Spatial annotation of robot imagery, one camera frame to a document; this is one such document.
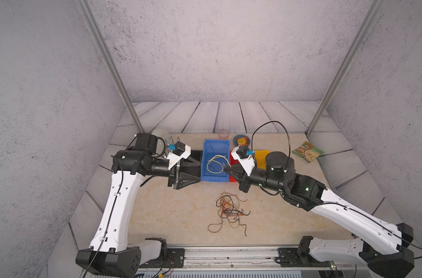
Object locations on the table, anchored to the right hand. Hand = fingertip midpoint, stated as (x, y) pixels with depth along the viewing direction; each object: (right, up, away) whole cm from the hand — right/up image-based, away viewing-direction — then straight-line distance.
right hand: (227, 168), depth 60 cm
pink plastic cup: (+1, +15, +52) cm, 54 cm away
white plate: (-34, +15, +41) cm, 56 cm away
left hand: (-10, -1, 0) cm, 10 cm away
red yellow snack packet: (+13, +11, +53) cm, 56 cm away
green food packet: (+54, +4, +50) cm, 74 cm away
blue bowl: (+12, +14, +56) cm, 59 cm away
